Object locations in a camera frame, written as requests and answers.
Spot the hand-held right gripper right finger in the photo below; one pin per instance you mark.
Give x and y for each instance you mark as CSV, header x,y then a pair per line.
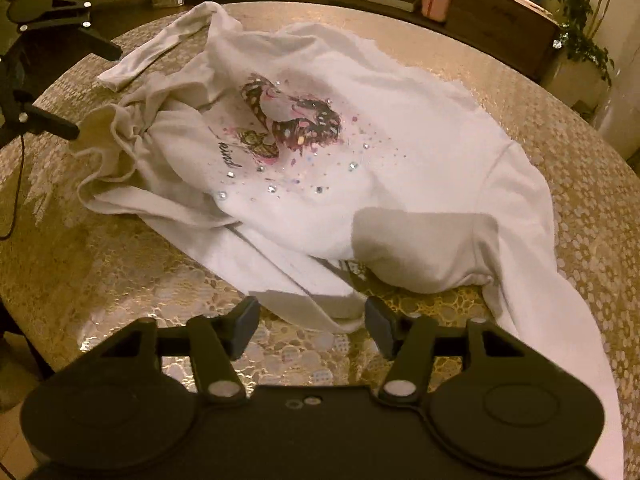
x,y
380,328

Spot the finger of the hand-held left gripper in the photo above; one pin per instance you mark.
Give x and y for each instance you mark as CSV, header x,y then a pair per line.
x,y
95,42
50,120

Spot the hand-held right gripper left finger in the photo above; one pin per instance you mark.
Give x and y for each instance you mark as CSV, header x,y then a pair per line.
x,y
245,326

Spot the white printed sweatshirt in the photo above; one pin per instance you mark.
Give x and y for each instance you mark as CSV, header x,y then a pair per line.
x,y
400,135

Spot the white plant pot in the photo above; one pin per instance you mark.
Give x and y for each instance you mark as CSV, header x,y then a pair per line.
x,y
570,80

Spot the white rounded appliance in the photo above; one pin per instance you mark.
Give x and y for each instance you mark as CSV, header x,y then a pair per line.
x,y
622,125

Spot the long wooden cabinet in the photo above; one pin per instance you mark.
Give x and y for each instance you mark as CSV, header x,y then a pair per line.
x,y
500,25

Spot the leafy green plant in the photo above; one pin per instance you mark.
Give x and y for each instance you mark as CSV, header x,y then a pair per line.
x,y
580,5

